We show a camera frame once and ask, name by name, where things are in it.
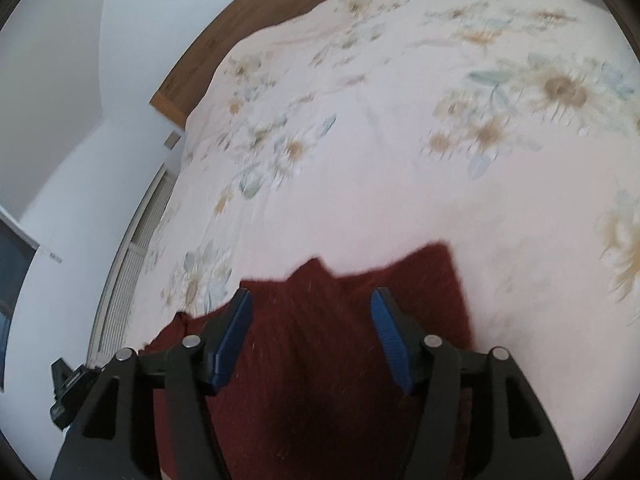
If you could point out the bed with floral duvet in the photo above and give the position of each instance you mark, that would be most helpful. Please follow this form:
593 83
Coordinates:
400 185

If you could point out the wall switch panel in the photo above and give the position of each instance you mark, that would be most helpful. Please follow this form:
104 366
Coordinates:
172 140

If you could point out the dark red knitted sweater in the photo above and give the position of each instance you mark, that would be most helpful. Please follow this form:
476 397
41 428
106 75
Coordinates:
310 360

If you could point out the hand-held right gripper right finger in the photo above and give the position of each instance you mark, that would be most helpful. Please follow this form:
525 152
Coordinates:
392 345

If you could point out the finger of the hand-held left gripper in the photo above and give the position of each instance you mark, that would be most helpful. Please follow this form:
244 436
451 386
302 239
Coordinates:
70 390

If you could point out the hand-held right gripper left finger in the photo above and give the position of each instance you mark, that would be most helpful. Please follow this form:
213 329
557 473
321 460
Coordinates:
231 340

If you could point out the wooden headboard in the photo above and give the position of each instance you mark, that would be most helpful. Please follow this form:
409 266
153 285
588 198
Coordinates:
200 80

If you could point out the white radiator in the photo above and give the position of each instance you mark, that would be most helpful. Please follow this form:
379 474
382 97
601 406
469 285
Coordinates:
125 280

